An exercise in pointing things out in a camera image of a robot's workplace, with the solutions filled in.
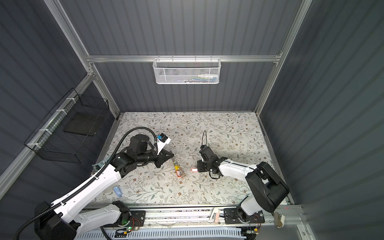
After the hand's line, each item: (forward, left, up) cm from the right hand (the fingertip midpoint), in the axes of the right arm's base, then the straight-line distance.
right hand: (200, 165), depth 90 cm
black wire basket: (+4, +66, +29) cm, 72 cm away
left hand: (-3, +14, +19) cm, 24 cm away
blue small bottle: (-15, +45, +2) cm, 48 cm away
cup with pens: (-1, +64, +2) cm, 64 cm away
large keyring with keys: (-9, +11, +14) cm, 20 cm away
